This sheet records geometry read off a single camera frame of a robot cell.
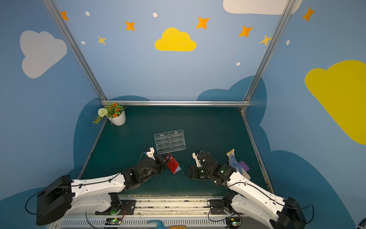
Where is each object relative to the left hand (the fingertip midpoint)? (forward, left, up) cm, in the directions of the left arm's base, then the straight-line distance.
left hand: (175, 157), depth 76 cm
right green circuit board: (-28, -31, -16) cm, 44 cm away
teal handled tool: (-29, +7, -15) cm, 33 cm away
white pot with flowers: (+34, +46, -3) cm, 57 cm away
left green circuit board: (-29, +30, -16) cm, 44 cm away
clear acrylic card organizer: (+17, +5, -11) cm, 21 cm away
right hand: (-5, -8, -6) cm, 11 cm away
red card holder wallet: (-2, +2, -8) cm, 9 cm away
